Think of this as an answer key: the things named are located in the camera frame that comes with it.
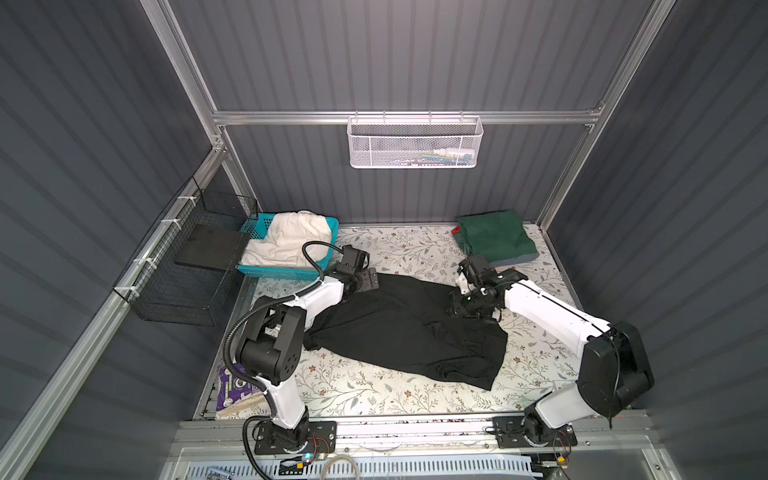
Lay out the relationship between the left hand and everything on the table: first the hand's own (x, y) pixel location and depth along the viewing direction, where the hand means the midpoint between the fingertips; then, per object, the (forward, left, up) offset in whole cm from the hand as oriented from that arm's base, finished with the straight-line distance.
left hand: (362, 279), depth 97 cm
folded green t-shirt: (+15, -48, +2) cm, 51 cm away
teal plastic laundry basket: (+25, +41, -1) cm, 48 cm away
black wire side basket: (-9, +42, +20) cm, 48 cm away
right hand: (-15, -27, +2) cm, 31 cm away
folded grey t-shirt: (+6, -48, -3) cm, 48 cm away
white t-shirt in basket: (+24, +29, -2) cm, 37 cm away
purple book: (-31, +35, -5) cm, 47 cm away
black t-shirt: (-13, -14, -5) cm, 20 cm away
